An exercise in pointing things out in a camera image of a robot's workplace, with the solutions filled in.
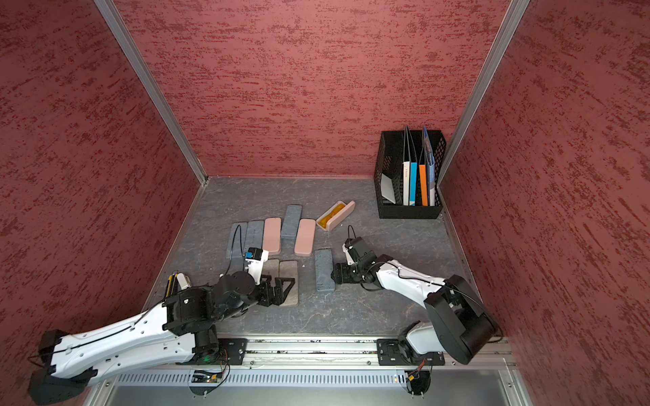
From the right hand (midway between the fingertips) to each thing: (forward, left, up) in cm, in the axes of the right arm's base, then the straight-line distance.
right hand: (341, 279), depth 87 cm
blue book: (+29, -32, +26) cm, 50 cm away
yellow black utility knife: (-1, +61, +1) cm, 61 cm away
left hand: (-7, +18, +15) cm, 24 cm away
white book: (+31, -24, +26) cm, 47 cm away
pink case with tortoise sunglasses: (+17, +27, 0) cm, 32 cm away
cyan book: (+30, -27, +25) cm, 47 cm away
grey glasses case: (+17, +41, +1) cm, 44 cm away
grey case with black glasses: (+18, +34, +2) cm, 38 cm away
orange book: (+29, -31, +21) cm, 47 cm away
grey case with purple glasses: (+3, +6, +2) cm, 7 cm away
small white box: (0, +55, +3) cm, 55 cm away
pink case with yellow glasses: (+24, +1, +5) cm, 25 cm away
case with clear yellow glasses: (+23, +20, +2) cm, 31 cm away
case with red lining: (+3, +18, +2) cm, 19 cm away
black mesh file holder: (+50, -25, +1) cm, 56 cm away
